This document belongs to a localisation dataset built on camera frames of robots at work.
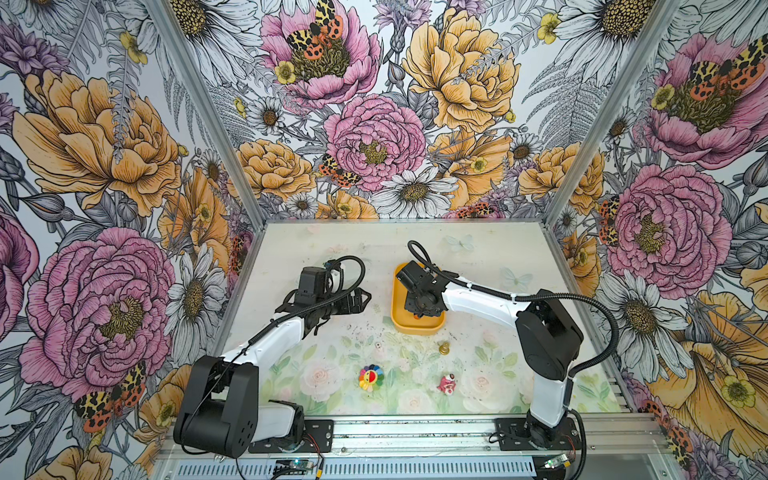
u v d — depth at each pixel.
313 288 0.69
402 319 0.93
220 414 0.42
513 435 0.74
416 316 0.90
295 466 0.71
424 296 0.66
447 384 0.78
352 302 0.79
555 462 0.72
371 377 0.83
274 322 0.56
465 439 0.76
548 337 0.49
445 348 0.87
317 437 0.75
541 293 0.53
